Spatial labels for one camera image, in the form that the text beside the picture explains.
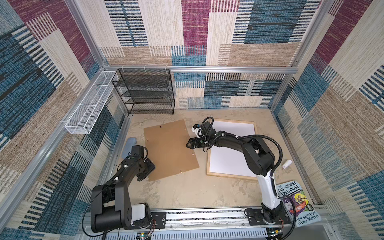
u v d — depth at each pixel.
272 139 0.51
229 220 0.74
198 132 0.90
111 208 0.42
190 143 0.89
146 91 1.12
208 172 0.87
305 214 0.73
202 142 0.85
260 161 0.56
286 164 0.89
